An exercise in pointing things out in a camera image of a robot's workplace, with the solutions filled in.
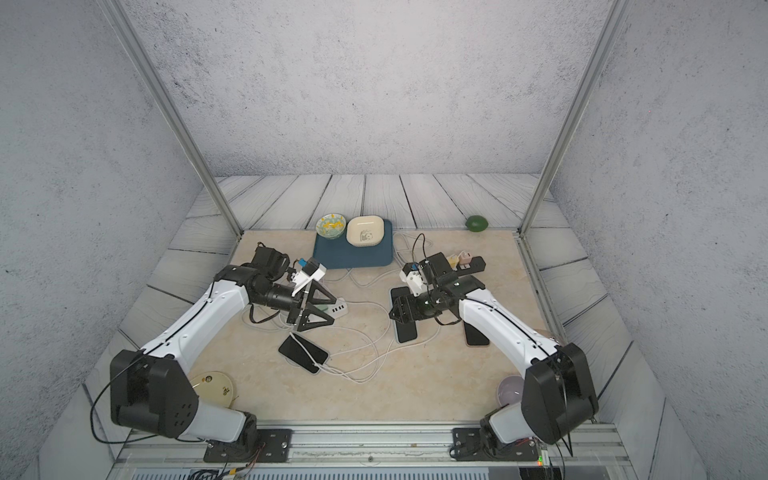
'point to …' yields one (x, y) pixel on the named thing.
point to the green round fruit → (477, 223)
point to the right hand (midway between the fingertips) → (403, 312)
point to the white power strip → (338, 308)
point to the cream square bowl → (365, 231)
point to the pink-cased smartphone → (474, 336)
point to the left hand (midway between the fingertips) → (333, 311)
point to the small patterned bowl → (331, 226)
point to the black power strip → (476, 264)
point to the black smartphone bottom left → (291, 349)
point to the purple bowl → (510, 390)
